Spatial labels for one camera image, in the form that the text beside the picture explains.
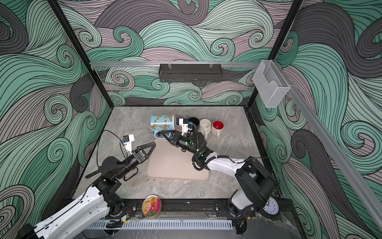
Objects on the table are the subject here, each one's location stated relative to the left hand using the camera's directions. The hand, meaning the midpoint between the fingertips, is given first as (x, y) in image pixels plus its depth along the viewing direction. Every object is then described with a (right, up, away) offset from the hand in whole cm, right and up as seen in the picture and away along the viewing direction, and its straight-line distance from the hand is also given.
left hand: (155, 144), depth 65 cm
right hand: (+1, +4, +3) cm, 5 cm away
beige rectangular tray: (+3, -14, +22) cm, 27 cm away
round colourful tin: (-3, -32, +6) cm, 32 cm away
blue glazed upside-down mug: (+3, +10, +3) cm, 11 cm away
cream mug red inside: (+36, +5, +37) cm, 52 cm away
